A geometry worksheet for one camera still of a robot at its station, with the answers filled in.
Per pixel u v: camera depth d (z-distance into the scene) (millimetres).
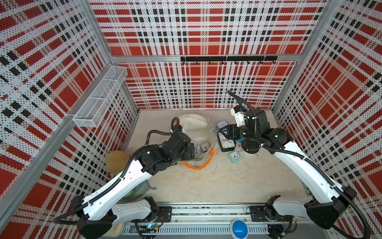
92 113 929
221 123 1101
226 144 958
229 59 902
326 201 391
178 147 473
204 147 963
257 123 500
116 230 673
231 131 595
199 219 735
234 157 926
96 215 371
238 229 686
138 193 804
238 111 608
